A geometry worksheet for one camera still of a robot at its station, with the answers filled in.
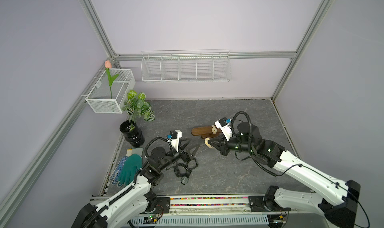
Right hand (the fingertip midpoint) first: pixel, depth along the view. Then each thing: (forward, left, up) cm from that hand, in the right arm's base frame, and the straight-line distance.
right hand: (209, 140), depth 67 cm
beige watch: (-1, +1, -1) cm, 1 cm away
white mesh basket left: (+20, +55, +6) cm, 59 cm away
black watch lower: (-8, +13, -26) cm, 30 cm away
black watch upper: (0, +9, -28) cm, 29 cm away
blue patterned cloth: (-8, +52, -27) cm, 59 cm away
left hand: (+2, +6, -5) cm, 8 cm away
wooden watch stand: (+16, 0, -19) cm, 25 cm away
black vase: (+12, +43, -14) cm, 46 cm away
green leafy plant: (+21, +38, +1) cm, 43 cm away
